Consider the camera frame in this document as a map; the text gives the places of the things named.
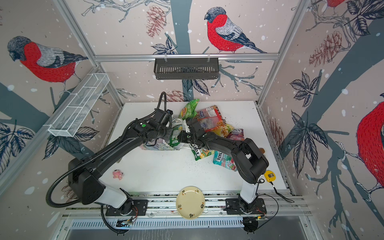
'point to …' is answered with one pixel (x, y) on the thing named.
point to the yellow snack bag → (224, 130)
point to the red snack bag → (210, 118)
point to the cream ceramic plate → (190, 202)
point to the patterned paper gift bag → (160, 144)
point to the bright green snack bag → (188, 111)
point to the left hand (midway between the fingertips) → (167, 130)
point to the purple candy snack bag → (237, 134)
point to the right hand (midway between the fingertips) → (176, 138)
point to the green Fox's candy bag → (199, 153)
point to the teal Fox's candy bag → (224, 159)
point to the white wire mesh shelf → (65, 122)
